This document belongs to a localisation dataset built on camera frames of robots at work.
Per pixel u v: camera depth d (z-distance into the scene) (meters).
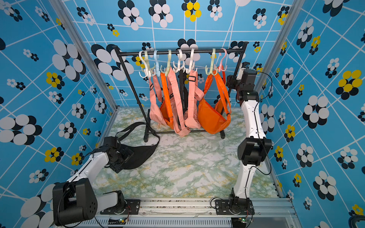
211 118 0.99
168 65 0.71
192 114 0.87
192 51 0.66
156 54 0.65
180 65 0.74
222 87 0.79
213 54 0.67
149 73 0.68
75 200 0.41
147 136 1.02
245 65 0.70
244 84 0.63
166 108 0.96
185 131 0.93
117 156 0.74
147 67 0.70
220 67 0.72
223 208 0.73
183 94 0.86
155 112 0.88
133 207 0.74
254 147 0.51
